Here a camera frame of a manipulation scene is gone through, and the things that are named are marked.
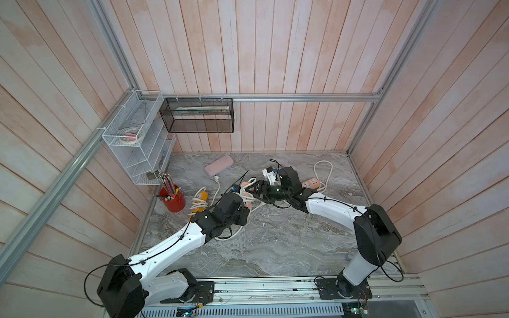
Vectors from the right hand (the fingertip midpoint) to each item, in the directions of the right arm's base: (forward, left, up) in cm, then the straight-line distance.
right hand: (248, 192), depth 82 cm
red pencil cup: (0, +34, -9) cm, 35 cm away
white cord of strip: (+16, -40, -17) cm, 46 cm away
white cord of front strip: (+4, -2, +3) cm, 6 cm away
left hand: (-7, +2, -4) cm, 9 cm away
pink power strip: (+15, -33, -14) cm, 39 cm away
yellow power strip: (+5, +22, -12) cm, 26 cm away
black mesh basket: (+43, +28, +9) cm, 52 cm away
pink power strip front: (-1, -1, +4) cm, 4 cm away
